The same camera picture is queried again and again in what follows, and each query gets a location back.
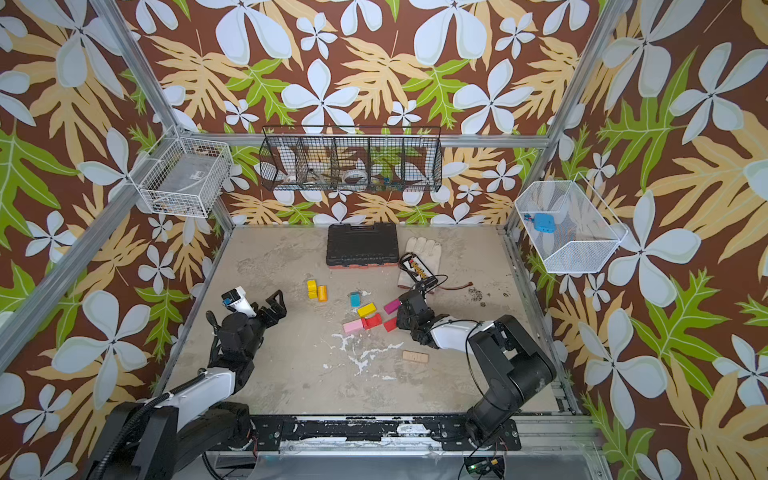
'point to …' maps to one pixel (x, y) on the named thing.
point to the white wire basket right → (570, 228)
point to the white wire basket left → (185, 177)
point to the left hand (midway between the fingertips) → (267, 293)
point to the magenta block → (392, 306)
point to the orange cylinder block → (322, 294)
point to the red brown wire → (469, 284)
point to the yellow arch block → (312, 289)
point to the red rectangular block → (391, 325)
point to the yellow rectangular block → (367, 310)
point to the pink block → (353, 326)
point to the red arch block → (371, 322)
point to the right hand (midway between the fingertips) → (405, 312)
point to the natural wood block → (415, 356)
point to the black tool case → (362, 246)
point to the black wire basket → (351, 158)
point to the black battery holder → (415, 267)
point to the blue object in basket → (544, 222)
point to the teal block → (355, 299)
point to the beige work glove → (428, 252)
